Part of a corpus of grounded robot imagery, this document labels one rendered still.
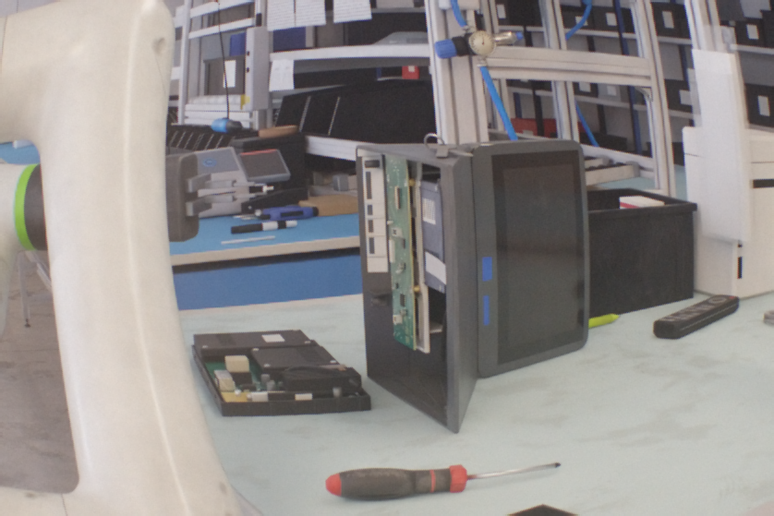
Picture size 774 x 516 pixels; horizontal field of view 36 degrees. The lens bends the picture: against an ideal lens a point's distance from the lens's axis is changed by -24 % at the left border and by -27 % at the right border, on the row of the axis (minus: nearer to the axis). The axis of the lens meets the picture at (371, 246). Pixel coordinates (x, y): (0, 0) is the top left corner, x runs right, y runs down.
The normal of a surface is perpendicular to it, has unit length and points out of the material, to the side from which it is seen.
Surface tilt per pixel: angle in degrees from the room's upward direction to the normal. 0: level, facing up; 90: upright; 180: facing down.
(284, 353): 0
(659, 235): 90
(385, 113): 90
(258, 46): 90
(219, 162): 29
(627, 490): 0
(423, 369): 90
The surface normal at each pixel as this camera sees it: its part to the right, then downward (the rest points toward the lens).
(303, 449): -0.05, -0.99
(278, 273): 0.36, 0.11
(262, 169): 0.15, -0.78
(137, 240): 0.60, -0.43
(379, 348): -0.27, 0.14
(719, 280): -0.93, 0.10
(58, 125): -0.53, -0.18
